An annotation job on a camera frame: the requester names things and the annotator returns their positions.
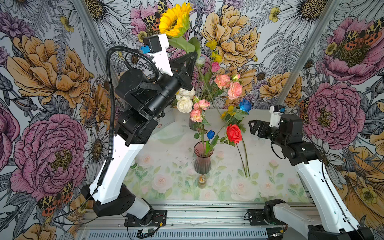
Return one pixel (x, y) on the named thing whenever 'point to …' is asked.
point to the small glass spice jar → (202, 181)
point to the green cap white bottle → (134, 166)
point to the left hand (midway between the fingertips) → (196, 60)
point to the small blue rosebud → (210, 134)
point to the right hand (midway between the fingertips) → (255, 127)
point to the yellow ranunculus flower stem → (245, 152)
